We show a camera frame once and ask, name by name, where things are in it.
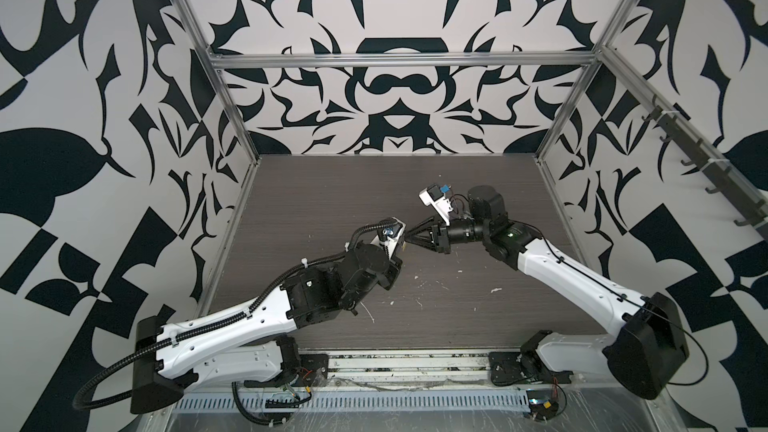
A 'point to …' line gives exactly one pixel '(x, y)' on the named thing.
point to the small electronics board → (542, 405)
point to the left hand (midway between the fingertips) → (398, 241)
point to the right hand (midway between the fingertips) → (410, 237)
